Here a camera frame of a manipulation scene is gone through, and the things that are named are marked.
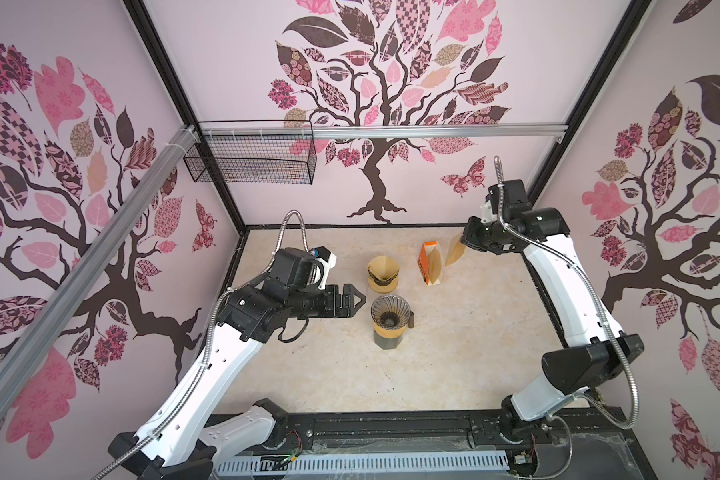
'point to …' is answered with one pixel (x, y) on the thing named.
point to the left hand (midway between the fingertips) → (348, 306)
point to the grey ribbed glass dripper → (392, 313)
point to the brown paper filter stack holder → (430, 263)
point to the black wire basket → (257, 152)
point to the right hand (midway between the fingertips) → (465, 234)
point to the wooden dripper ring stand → (383, 288)
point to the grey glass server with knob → (391, 343)
